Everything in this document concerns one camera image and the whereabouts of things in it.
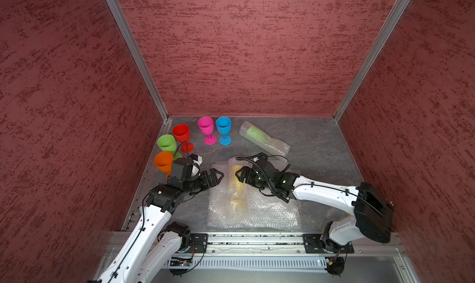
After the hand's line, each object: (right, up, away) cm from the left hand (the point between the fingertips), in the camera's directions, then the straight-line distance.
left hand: (215, 183), depth 74 cm
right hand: (+11, -1, +7) cm, 13 cm away
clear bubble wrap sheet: (+22, -15, +7) cm, 28 cm away
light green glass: (+18, +20, +29) cm, 40 cm away
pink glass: (-8, +24, +21) cm, 33 cm away
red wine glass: (-20, +21, +18) cm, 34 cm away
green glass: (-27, +16, +18) cm, 36 cm away
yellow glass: (+10, -8, +6) cm, 14 cm away
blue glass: (+1, +25, +24) cm, 35 cm away
